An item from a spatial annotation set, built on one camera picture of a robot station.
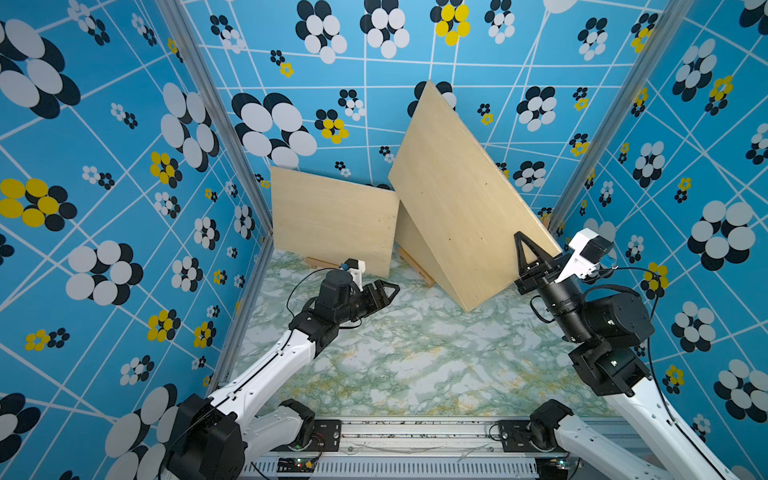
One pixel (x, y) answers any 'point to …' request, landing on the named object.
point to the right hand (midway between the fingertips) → (529, 233)
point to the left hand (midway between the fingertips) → (397, 290)
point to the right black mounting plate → (516, 436)
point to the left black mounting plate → (326, 436)
